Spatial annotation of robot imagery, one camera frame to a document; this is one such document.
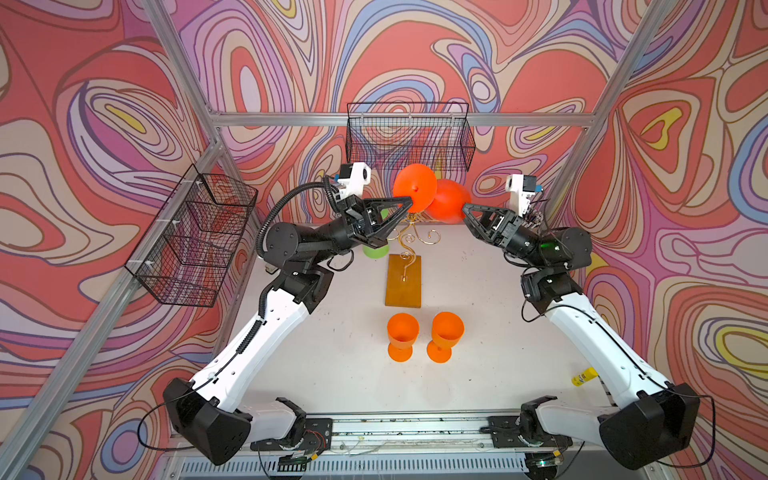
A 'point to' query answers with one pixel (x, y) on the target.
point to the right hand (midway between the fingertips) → (457, 218)
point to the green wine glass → (382, 251)
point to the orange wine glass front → (447, 331)
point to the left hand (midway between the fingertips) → (410, 218)
